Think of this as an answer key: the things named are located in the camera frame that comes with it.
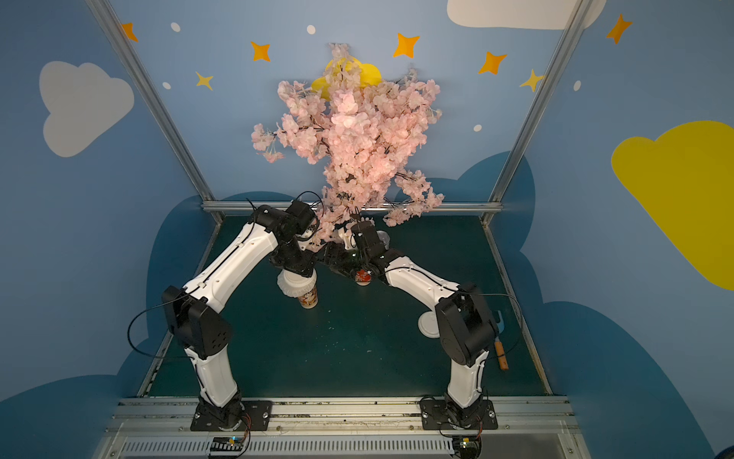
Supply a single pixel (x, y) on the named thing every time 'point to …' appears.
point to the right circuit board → (466, 447)
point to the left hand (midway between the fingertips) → (301, 265)
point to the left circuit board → (226, 446)
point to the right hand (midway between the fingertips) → (322, 260)
